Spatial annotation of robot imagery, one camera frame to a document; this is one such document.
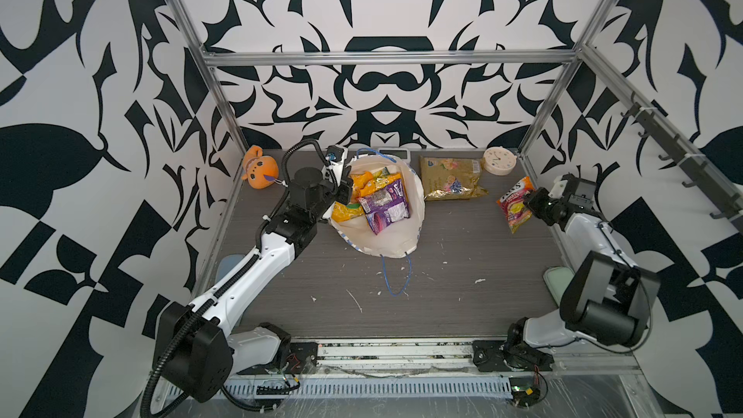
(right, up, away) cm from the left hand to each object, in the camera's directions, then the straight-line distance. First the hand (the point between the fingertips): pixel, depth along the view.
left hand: (345, 162), depth 76 cm
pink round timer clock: (+57, +3, +39) cm, 69 cm away
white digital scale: (+18, +5, +39) cm, 43 cm away
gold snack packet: (+33, -4, +29) cm, 44 cm away
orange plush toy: (-32, -1, +26) cm, 41 cm away
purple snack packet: (+11, -13, +16) cm, 23 cm away
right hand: (+54, -8, +13) cm, 56 cm away
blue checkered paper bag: (+15, -23, +14) cm, 31 cm away
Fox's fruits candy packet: (+50, -13, +15) cm, 54 cm away
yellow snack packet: (+4, -6, +20) cm, 21 cm away
